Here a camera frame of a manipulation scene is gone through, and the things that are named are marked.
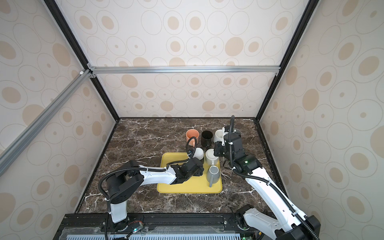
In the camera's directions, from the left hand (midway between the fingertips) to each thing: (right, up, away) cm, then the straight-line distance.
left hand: (203, 165), depth 89 cm
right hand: (+6, +14, -12) cm, 20 cm away
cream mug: (+5, +4, +1) cm, 6 cm away
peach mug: (-8, +19, +12) cm, 24 cm away
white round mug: (+10, +17, +11) cm, 23 cm away
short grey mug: (+5, -4, -8) cm, 10 cm away
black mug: (+2, +16, +10) cm, 18 cm away
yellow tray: (-5, -10, -4) cm, 12 cm away
